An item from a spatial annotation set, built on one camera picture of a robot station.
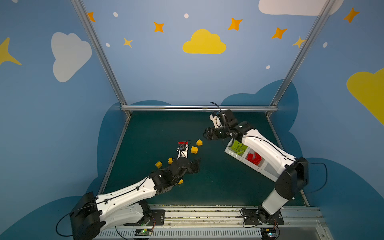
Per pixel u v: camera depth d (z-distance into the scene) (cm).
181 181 85
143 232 71
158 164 90
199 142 102
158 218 74
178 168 55
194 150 98
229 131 61
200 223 73
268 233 71
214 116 75
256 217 73
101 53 85
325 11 71
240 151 98
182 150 65
